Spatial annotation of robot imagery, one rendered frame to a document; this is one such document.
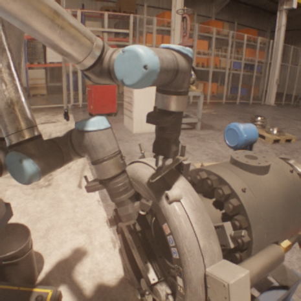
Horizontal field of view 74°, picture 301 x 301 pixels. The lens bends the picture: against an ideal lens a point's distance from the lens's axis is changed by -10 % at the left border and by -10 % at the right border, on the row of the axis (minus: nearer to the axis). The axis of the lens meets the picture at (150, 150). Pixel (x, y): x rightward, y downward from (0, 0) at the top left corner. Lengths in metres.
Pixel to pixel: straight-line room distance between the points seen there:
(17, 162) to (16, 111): 0.12
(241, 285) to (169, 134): 0.46
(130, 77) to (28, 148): 0.29
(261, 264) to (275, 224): 0.38
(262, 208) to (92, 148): 0.76
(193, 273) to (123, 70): 0.59
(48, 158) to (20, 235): 1.19
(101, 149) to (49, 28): 0.30
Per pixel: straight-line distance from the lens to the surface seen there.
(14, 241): 1.77
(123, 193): 0.61
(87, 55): 0.53
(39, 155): 0.57
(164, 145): 0.64
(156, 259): 1.03
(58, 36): 0.50
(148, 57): 0.46
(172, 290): 0.98
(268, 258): 0.80
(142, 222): 1.07
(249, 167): 1.12
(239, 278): 0.67
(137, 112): 4.62
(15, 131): 0.57
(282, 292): 1.50
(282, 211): 1.17
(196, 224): 0.70
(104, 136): 0.57
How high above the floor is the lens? 1.32
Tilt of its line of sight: 21 degrees down
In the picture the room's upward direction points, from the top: 2 degrees clockwise
